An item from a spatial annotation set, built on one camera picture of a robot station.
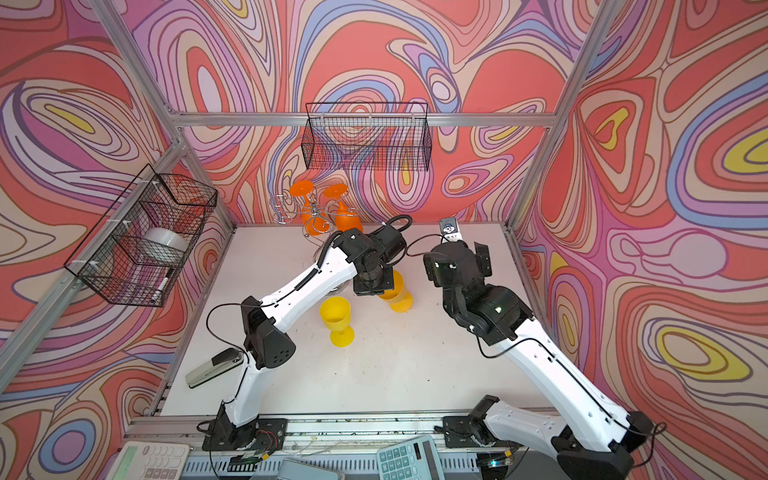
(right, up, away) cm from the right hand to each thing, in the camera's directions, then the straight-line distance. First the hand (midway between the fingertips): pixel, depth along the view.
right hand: (458, 256), depth 67 cm
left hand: (-15, -9, +13) cm, 22 cm away
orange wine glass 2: (-29, +11, +24) cm, 39 cm away
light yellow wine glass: (-31, -17, +19) cm, 40 cm away
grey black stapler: (-63, -31, +13) cm, 72 cm away
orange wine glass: (-36, +10, +16) cm, 41 cm away
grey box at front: (-37, -48, -1) cm, 60 cm away
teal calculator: (-9, -48, +2) cm, 49 cm away
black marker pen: (-72, -8, +5) cm, 73 cm away
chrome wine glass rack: (-58, +18, +52) cm, 80 cm away
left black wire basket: (-80, 0, +2) cm, 80 cm away
